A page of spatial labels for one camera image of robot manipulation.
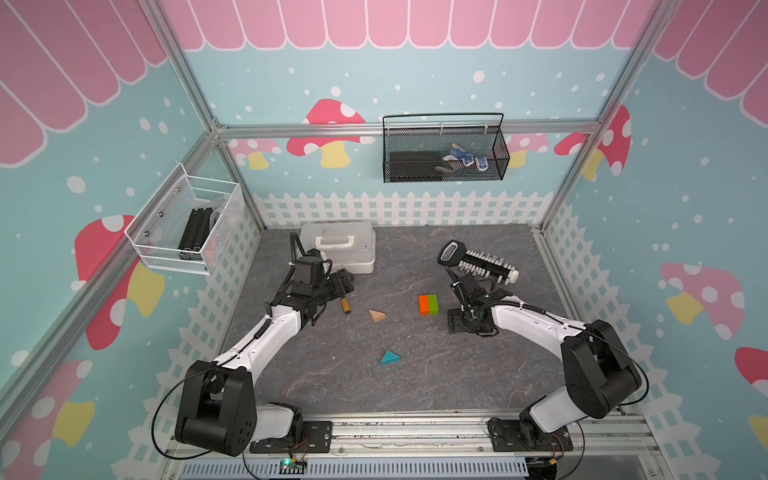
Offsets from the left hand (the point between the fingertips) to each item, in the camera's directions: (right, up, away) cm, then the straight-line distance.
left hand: (345, 284), depth 88 cm
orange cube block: (+24, -8, +9) cm, 27 cm away
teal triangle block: (+13, -21, -1) cm, 25 cm away
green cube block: (+27, -7, +9) cm, 30 cm away
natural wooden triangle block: (+9, -10, +7) cm, 15 cm away
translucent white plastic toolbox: (-1, +12, +12) cm, 17 cm away
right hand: (+35, -12, +3) cm, 37 cm away
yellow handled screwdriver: (-1, -8, +9) cm, 12 cm away
